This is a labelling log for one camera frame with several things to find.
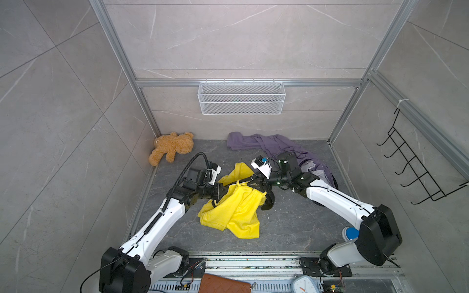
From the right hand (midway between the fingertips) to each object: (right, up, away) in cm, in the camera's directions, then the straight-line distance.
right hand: (253, 179), depth 78 cm
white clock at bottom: (+19, -39, -10) cm, 44 cm away
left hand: (-12, -4, +1) cm, 13 cm away
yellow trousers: (-6, -15, 0) cm, 16 cm away
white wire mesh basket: (-5, +43, +23) cm, 49 cm away
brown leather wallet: (-16, -39, -9) cm, 43 cm away
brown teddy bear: (-48, +17, +28) cm, 58 cm away
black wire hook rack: (+57, -2, -20) cm, 61 cm away
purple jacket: (+18, +18, +39) cm, 46 cm away
